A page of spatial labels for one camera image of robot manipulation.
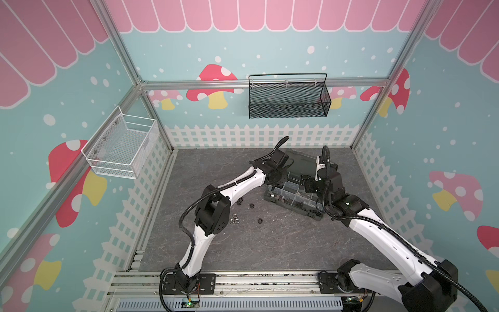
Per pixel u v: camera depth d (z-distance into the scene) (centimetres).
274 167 72
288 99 139
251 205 96
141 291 74
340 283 67
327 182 54
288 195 97
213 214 55
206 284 74
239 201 97
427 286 37
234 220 90
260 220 92
